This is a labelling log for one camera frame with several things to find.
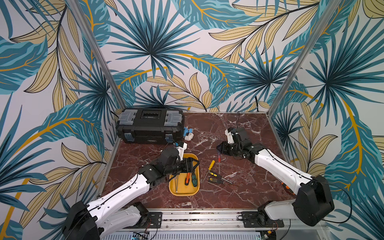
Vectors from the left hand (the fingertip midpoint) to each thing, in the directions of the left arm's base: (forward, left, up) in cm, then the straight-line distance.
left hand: (195, 165), depth 74 cm
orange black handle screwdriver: (-1, +4, -15) cm, 16 cm away
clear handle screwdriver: (-2, +10, -17) cm, 20 cm away
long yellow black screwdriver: (+5, -9, -17) cm, 20 cm away
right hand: (+12, -12, -3) cm, 17 cm away
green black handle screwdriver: (-2, 0, -15) cm, 15 cm away
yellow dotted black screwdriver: (-2, -12, -15) cm, 19 cm away
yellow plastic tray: (-7, +6, -18) cm, 20 cm away
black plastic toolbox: (+25, +27, -1) cm, 37 cm away
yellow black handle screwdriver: (+1, -14, -16) cm, 21 cm away
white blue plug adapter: (+30, +5, -14) cm, 33 cm away
